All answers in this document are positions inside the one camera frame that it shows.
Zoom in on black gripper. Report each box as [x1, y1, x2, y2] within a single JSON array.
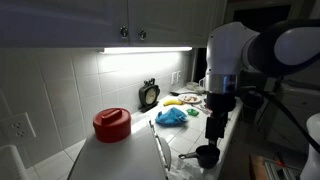
[[204, 114, 230, 148]]

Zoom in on small black pot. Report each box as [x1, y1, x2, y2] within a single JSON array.
[[197, 145, 221, 153]]

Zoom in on green small object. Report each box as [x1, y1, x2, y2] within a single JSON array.
[[185, 108, 200, 117]]

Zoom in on clear plastic wrap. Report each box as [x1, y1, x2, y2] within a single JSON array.
[[167, 155, 208, 180]]

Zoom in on blue cloth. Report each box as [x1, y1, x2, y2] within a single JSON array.
[[154, 106, 189, 127]]

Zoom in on white plate with food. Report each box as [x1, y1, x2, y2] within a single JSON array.
[[177, 93, 203, 105]]

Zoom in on wooden board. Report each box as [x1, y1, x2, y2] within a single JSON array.
[[249, 154, 303, 180]]

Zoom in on white bowl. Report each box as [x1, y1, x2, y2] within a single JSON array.
[[185, 81, 200, 91], [194, 85, 206, 95]]

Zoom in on yellow banana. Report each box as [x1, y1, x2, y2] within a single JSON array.
[[162, 98, 185, 107]]

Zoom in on black ladle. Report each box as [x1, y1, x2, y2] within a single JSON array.
[[169, 90, 198, 97]]

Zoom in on black retro table clock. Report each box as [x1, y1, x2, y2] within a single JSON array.
[[138, 78, 161, 114]]

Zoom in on white rounded housing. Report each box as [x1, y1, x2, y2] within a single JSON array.
[[299, 112, 320, 180]]

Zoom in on red round lid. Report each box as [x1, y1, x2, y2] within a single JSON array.
[[92, 107, 132, 144]]

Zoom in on under-cabinet strip light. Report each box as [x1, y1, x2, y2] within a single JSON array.
[[98, 46, 194, 55]]

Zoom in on white cabinet door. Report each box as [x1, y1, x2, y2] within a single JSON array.
[[0, 0, 131, 48], [127, 0, 219, 48]]

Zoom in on metal cabinet knob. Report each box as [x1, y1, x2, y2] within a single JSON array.
[[137, 28, 148, 42], [119, 25, 129, 39]]

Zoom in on white ribbed object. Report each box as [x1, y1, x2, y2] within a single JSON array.
[[0, 144, 30, 180]]

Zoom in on black pot with labelled handle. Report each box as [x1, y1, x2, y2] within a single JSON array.
[[178, 145, 221, 170]]

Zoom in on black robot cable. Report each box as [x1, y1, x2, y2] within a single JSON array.
[[261, 89, 320, 155]]

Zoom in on white wall power outlet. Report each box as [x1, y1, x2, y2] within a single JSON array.
[[0, 112, 37, 145]]

